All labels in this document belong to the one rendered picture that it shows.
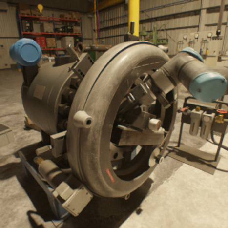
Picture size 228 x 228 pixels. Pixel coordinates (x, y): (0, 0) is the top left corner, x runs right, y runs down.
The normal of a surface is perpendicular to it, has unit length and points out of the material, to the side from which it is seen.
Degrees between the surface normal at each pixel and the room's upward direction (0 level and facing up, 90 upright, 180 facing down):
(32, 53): 90
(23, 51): 90
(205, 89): 109
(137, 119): 65
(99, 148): 90
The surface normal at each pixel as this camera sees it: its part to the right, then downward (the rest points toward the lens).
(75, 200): 0.72, 0.24
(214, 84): 0.07, 0.64
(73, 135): -0.65, 0.04
